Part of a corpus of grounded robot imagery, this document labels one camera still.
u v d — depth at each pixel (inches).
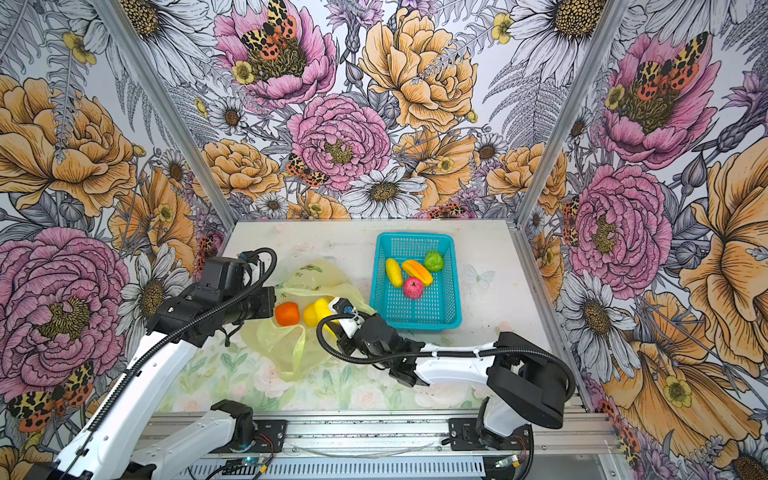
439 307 38.6
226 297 21.5
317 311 30.0
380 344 23.2
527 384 17.1
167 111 34.9
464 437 29.0
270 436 28.9
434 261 40.3
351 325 26.1
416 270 40.2
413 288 37.9
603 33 29.4
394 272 39.8
